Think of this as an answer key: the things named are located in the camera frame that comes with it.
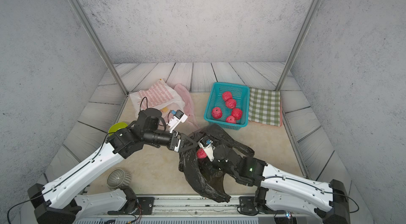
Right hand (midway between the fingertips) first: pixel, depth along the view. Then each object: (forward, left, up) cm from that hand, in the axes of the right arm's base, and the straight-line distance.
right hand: (202, 156), depth 69 cm
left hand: (-1, +3, +11) cm, 12 cm away
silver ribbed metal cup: (-4, +43, -17) cm, 47 cm away
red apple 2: (+43, -17, -14) cm, 48 cm away
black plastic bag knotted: (-9, -2, +5) cm, 11 cm away
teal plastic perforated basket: (+53, -25, -15) cm, 61 cm away
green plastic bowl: (+24, +54, -13) cm, 60 cm away
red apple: (+49, -14, -13) cm, 53 cm away
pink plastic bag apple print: (+40, +12, -17) cm, 45 cm away
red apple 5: (+29, -15, -14) cm, 36 cm away
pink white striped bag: (+43, +30, -7) cm, 53 cm away
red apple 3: (+34, -7, -13) cm, 38 cm away
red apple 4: (+34, -20, -14) cm, 42 cm away
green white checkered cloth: (+44, -41, -19) cm, 63 cm away
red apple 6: (-1, 0, +5) cm, 5 cm away
